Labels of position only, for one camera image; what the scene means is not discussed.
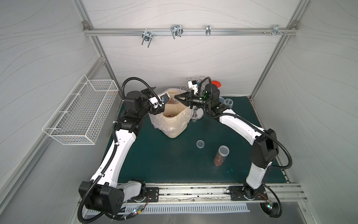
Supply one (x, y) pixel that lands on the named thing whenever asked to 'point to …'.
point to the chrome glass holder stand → (199, 112)
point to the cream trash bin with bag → (173, 121)
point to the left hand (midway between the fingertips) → (154, 92)
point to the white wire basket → (80, 117)
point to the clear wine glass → (228, 102)
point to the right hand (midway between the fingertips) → (173, 96)
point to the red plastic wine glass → (216, 83)
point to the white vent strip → (185, 208)
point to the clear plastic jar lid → (200, 144)
